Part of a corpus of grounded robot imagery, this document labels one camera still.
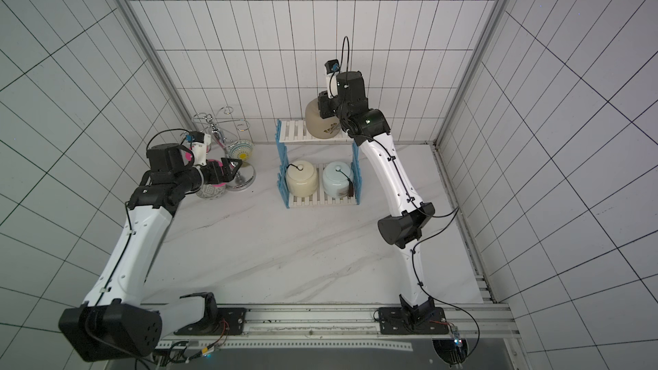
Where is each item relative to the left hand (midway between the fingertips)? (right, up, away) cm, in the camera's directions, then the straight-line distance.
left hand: (228, 167), depth 76 cm
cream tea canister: (+20, -4, +16) cm, 26 cm away
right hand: (+26, +22, -2) cm, 34 cm away
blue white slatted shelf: (+17, +12, +11) cm, 24 cm away
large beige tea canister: (+29, +12, 0) cm, 31 cm away
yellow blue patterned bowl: (-10, +8, +41) cm, 43 cm away
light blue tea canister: (+34, -5, +16) cm, 38 cm away
